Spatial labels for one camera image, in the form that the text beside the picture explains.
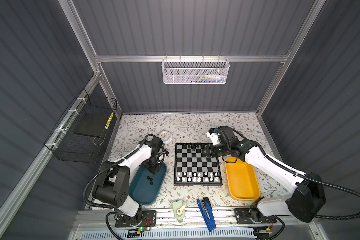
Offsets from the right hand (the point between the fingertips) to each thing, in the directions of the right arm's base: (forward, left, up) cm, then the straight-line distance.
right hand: (205, 152), depth 80 cm
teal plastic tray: (-14, +33, -15) cm, 39 cm away
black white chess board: (-2, +6, -14) cm, 16 cm away
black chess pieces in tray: (-9, +31, -15) cm, 36 cm away
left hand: (-5, +30, -12) cm, 33 cm away
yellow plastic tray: (-10, -23, -17) cm, 30 cm away
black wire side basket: (+2, +62, +14) cm, 64 cm away
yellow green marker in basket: (+13, +52, +13) cm, 55 cm away
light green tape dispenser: (-25, +14, -9) cm, 30 cm away
